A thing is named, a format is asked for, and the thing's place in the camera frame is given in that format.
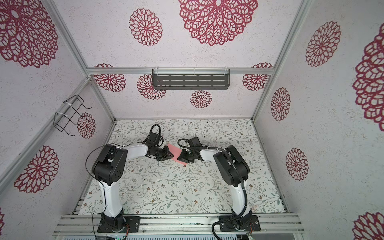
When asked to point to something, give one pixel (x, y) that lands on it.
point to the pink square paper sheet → (176, 152)
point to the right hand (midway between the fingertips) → (177, 156)
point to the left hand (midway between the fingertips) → (172, 157)
